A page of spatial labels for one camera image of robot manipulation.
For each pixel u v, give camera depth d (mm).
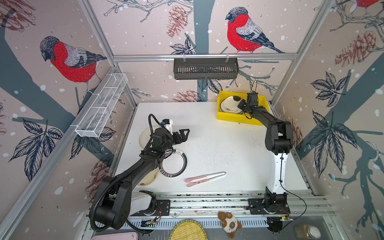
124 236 655
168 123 770
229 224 665
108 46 873
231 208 747
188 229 671
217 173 850
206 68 1049
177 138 744
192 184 803
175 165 879
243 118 950
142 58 943
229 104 1146
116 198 408
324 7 729
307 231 598
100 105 779
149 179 826
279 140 602
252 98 853
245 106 930
